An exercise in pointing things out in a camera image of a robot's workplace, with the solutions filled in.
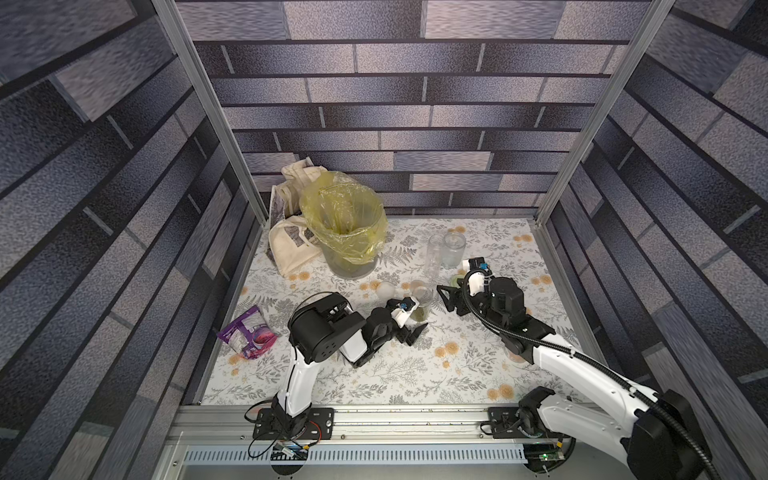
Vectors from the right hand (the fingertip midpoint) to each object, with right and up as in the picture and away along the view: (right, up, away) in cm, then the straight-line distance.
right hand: (447, 281), depth 81 cm
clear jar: (-5, -6, +16) cm, 18 cm away
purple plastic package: (-57, -16, +5) cm, 59 cm away
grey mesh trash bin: (-31, +2, +19) cm, 36 cm away
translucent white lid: (-17, -6, +20) cm, 27 cm away
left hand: (-7, -11, +11) cm, 17 cm away
